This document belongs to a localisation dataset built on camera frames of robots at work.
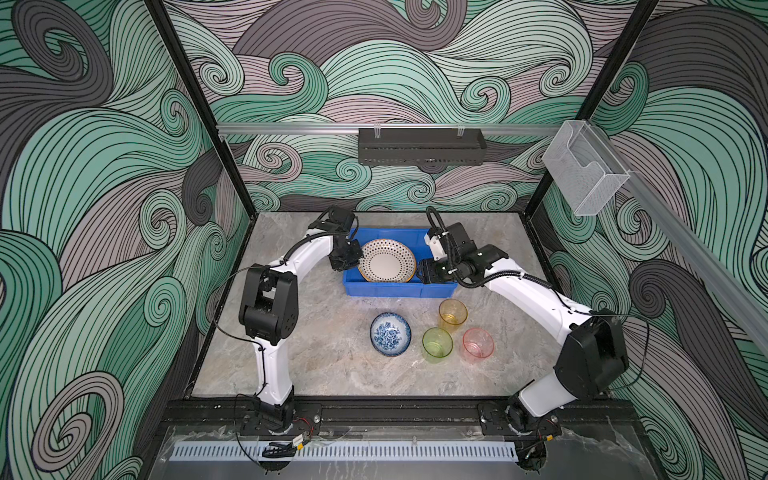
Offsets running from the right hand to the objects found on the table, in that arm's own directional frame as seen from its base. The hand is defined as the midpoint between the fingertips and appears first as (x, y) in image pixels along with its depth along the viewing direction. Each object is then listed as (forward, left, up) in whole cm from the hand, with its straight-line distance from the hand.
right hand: (425, 271), depth 84 cm
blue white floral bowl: (-15, +10, -11) cm, 21 cm away
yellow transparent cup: (-6, -9, -15) cm, 18 cm away
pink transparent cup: (-16, -15, -14) cm, 26 cm away
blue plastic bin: (0, +21, -8) cm, 22 cm away
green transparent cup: (-16, -4, -15) cm, 22 cm away
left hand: (+8, +19, -6) cm, 22 cm away
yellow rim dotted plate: (+12, +11, -12) cm, 20 cm away
